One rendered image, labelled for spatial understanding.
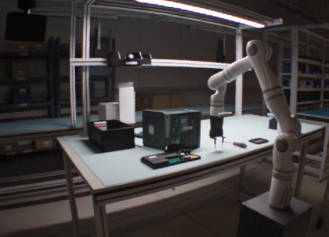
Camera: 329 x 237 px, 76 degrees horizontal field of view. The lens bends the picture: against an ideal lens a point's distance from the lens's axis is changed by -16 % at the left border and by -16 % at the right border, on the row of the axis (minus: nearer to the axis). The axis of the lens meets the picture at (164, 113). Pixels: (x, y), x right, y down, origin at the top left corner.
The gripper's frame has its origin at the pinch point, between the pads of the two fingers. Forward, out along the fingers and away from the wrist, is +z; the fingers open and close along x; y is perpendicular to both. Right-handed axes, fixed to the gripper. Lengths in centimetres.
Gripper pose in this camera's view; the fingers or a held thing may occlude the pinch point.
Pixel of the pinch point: (218, 148)
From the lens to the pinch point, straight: 135.9
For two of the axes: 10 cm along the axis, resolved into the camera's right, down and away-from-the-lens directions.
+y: -5.0, -1.3, 8.6
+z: 0.0, 9.9, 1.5
